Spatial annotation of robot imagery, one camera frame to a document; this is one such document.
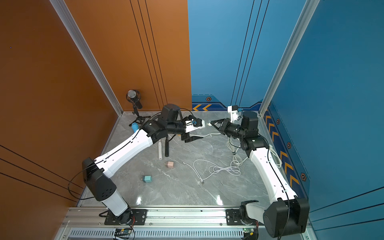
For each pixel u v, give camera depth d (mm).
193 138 645
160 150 963
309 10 698
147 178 831
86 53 855
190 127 602
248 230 724
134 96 975
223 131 634
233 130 644
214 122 708
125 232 714
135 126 1079
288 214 372
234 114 671
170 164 888
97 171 432
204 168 895
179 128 625
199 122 590
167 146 992
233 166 870
